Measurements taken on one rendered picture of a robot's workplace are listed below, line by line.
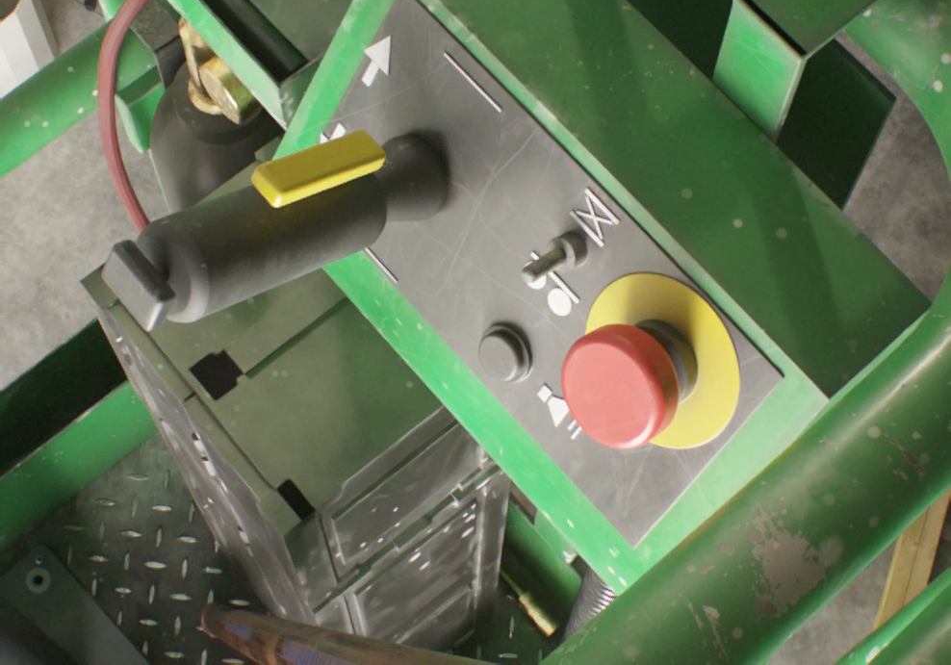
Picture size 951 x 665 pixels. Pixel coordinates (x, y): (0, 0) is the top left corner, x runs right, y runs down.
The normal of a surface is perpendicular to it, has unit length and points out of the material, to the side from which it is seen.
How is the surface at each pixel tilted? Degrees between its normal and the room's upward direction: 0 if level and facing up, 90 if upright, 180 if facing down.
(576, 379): 58
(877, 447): 9
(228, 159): 42
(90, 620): 0
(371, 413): 0
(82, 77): 27
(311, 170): 32
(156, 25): 0
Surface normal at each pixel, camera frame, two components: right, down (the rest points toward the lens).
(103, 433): 0.65, 0.70
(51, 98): 0.32, -0.03
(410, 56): -0.63, 0.29
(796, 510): -0.08, -0.50
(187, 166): -0.45, 0.44
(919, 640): -0.45, -0.77
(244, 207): 0.29, -0.77
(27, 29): 0.94, 0.31
